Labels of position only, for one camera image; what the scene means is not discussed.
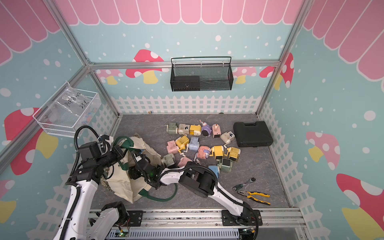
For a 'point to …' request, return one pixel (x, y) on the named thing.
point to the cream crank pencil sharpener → (227, 137)
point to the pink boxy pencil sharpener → (172, 148)
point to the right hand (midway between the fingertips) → (129, 168)
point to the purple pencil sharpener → (206, 130)
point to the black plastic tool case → (252, 135)
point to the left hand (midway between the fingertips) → (129, 149)
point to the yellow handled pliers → (248, 194)
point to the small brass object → (149, 112)
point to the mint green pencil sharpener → (168, 159)
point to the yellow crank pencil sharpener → (181, 142)
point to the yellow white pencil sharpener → (218, 151)
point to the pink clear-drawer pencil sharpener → (183, 161)
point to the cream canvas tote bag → (122, 184)
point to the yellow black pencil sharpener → (233, 153)
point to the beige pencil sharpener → (183, 129)
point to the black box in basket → (186, 83)
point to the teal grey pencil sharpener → (226, 165)
